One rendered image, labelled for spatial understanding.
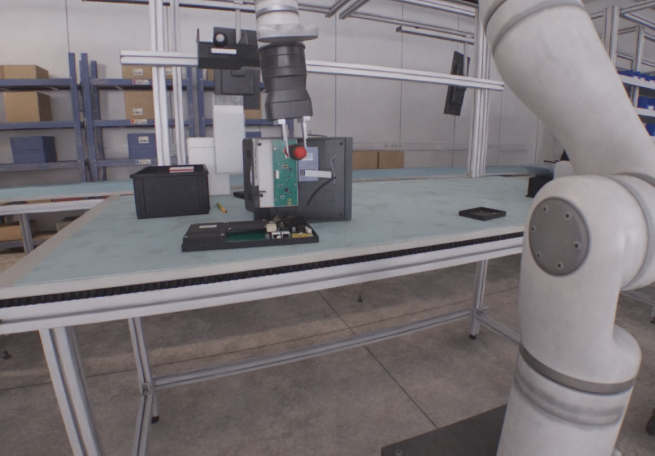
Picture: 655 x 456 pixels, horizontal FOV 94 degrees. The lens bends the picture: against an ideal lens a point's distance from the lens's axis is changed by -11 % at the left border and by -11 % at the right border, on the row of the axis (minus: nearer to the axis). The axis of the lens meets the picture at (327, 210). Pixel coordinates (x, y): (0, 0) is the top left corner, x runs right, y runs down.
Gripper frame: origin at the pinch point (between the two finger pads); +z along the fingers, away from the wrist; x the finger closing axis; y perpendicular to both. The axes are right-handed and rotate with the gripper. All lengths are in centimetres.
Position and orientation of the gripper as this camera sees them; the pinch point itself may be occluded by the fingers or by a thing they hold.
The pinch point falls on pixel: (297, 157)
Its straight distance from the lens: 57.4
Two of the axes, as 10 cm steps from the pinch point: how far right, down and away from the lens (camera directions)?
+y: -3.0, -2.0, 9.3
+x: -9.5, 1.7, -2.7
